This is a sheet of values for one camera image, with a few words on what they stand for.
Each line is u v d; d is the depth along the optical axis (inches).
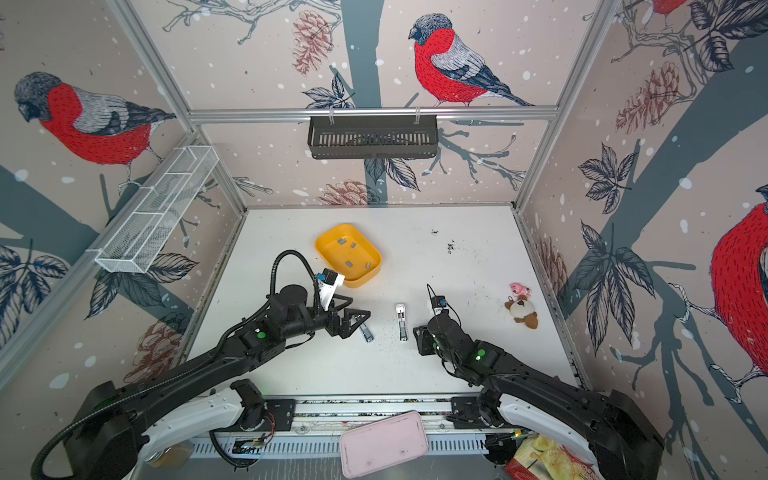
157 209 30.8
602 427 16.5
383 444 26.9
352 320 25.9
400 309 35.5
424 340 28.1
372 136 42.0
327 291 26.9
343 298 30.3
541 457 25.8
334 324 25.9
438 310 29.0
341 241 43.4
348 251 42.4
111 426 15.5
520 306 35.5
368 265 41.0
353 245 43.0
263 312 24.3
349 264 40.8
